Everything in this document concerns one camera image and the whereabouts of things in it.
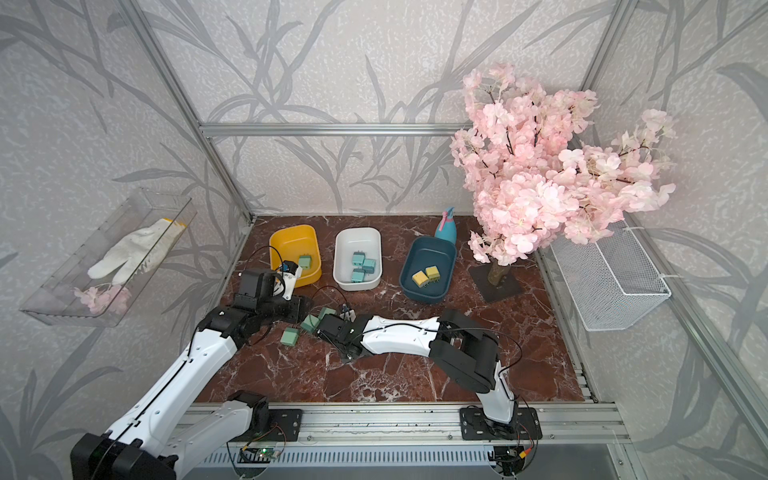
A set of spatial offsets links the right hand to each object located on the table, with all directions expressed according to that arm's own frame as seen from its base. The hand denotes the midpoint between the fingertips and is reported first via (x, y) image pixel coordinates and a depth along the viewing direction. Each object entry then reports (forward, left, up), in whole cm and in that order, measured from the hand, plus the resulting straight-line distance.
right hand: (351, 347), depth 85 cm
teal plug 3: (+25, 0, 0) cm, 25 cm away
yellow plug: (+22, -21, +1) cm, 31 cm away
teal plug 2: (+29, -3, 0) cm, 29 cm away
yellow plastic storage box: (+36, +22, +3) cm, 42 cm away
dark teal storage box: (+35, -21, -1) cm, 41 cm away
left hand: (+8, +11, +14) cm, 19 cm away
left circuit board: (-25, +21, -3) cm, 33 cm away
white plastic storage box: (+40, +2, 0) cm, 40 cm away
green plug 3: (+3, +19, 0) cm, 19 cm away
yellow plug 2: (+25, -25, +1) cm, 36 cm away
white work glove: (+11, +46, +32) cm, 57 cm away
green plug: (+11, +9, +1) cm, 14 cm away
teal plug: (+31, +1, +1) cm, 31 cm away
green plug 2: (+6, +12, +4) cm, 14 cm away
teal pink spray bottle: (+38, -31, +10) cm, 49 cm away
